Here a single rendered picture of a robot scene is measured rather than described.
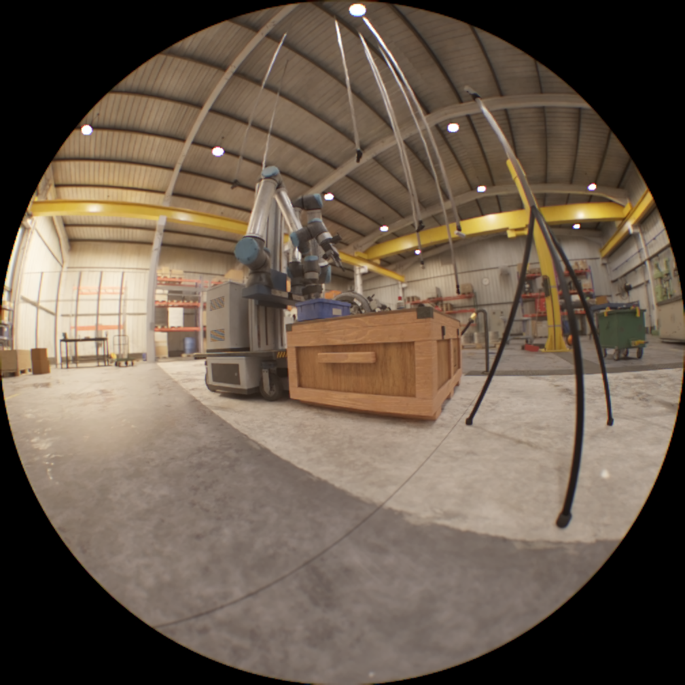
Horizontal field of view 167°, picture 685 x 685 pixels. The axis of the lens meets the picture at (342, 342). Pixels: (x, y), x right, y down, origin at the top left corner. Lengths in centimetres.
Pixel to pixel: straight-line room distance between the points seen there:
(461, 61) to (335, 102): 445
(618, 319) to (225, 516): 333
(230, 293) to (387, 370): 124
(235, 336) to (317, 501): 141
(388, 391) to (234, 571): 85
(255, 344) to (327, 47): 815
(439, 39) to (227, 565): 925
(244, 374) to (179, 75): 869
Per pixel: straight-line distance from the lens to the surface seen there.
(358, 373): 106
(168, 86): 932
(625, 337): 324
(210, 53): 864
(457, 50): 913
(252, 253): 139
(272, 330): 189
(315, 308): 126
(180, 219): 1000
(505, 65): 972
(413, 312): 92
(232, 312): 176
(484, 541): 48
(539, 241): 506
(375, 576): 41
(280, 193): 178
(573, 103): 1027
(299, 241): 141
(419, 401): 95
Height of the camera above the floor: 35
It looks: level
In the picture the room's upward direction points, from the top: 3 degrees counter-clockwise
